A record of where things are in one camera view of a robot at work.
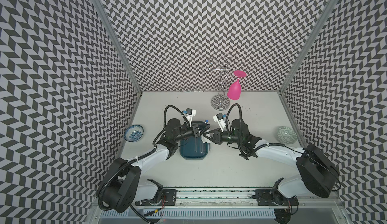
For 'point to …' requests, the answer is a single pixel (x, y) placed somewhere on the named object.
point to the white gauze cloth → (205, 140)
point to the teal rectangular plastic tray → (194, 148)
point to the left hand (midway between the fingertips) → (209, 127)
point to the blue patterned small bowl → (133, 133)
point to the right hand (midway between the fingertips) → (204, 137)
